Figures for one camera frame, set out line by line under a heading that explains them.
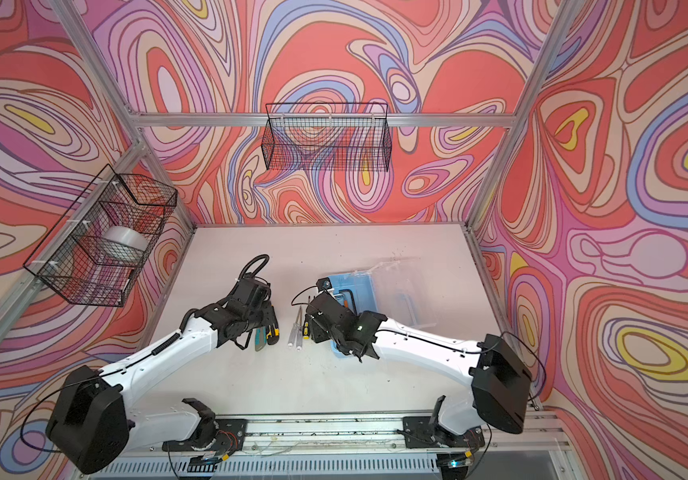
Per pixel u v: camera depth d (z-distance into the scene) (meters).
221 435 0.73
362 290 1.00
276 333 0.90
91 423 0.40
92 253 0.73
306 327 0.90
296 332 0.91
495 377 0.41
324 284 0.69
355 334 0.55
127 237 0.73
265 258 0.71
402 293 0.91
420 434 0.73
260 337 0.89
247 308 0.64
